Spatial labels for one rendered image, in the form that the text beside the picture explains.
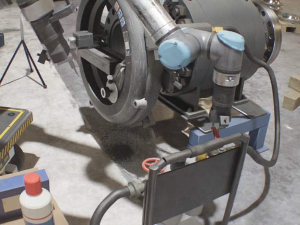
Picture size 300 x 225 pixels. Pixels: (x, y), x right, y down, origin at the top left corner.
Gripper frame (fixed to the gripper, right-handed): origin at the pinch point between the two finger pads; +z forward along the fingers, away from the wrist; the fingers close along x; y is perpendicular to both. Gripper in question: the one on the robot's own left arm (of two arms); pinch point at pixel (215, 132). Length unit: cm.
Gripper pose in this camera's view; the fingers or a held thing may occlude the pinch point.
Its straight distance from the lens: 128.9
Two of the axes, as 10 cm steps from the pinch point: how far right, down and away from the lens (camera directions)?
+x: 10.0, 0.3, 0.6
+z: -0.5, 9.0, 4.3
